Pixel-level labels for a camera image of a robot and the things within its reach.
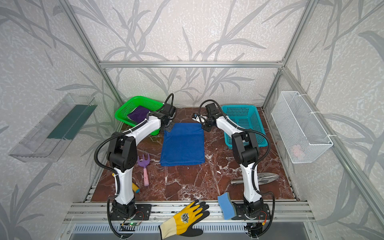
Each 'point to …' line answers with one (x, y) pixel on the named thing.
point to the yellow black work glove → (181, 224)
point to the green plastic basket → (123, 110)
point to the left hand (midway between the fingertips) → (166, 120)
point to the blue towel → (184, 145)
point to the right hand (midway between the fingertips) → (205, 118)
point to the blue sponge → (226, 202)
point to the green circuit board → (128, 226)
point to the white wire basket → (303, 137)
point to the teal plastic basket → (247, 116)
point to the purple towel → (139, 114)
